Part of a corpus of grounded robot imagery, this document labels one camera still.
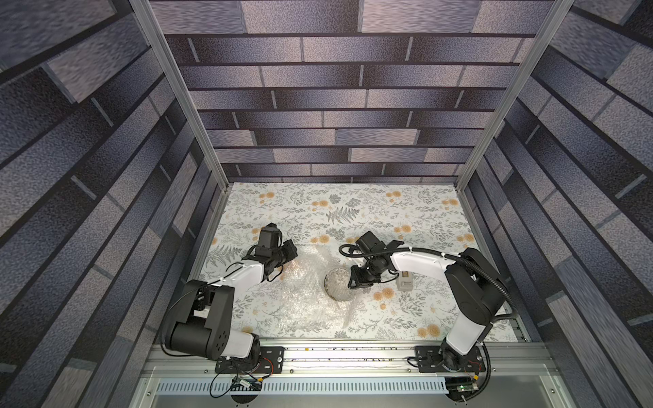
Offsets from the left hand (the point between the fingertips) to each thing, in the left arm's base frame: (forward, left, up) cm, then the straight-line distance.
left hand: (299, 246), depth 92 cm
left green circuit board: (-41, +13, -7) cm, 44 cm away
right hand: (-12, -18, -5) cm, 23 cm away
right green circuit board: (-42, -51, -6) cm, 66 cm away
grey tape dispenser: (-11, -38, -4) cm, 40 cm away
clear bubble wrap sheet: (-14, -6, -4) cm, 16 cm away
